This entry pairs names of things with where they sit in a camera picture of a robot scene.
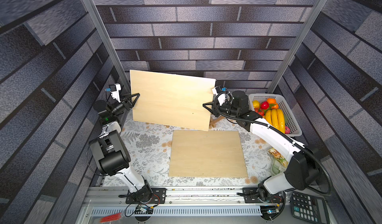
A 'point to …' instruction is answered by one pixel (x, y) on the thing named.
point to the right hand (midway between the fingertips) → (203, 103)
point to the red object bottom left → (111, 217)
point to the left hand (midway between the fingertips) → (139, 94)
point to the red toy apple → (264, 105)
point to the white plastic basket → (291, 123)
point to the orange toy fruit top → (273, 102)
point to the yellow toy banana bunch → (276, 118)
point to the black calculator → (310, 208)
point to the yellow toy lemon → (256, 104)
